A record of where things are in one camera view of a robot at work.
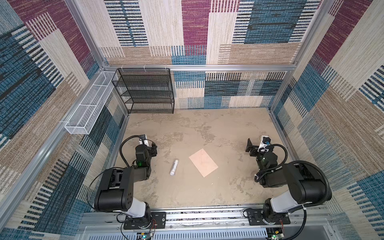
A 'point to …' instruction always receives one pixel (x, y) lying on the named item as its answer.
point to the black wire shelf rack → (146, 90)
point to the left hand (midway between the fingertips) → (147, 141)
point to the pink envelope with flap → (203, 162)
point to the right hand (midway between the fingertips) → (256, 140)
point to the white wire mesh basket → (80, 122)
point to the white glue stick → (174, 167)
